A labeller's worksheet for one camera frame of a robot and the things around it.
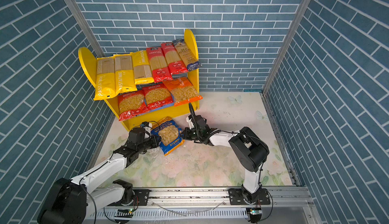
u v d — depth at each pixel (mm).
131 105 889
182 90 963
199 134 722
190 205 735
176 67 726
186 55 787
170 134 889
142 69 723
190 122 845
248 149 509
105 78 673
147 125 784
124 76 693
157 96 935
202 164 849
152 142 770
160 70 709
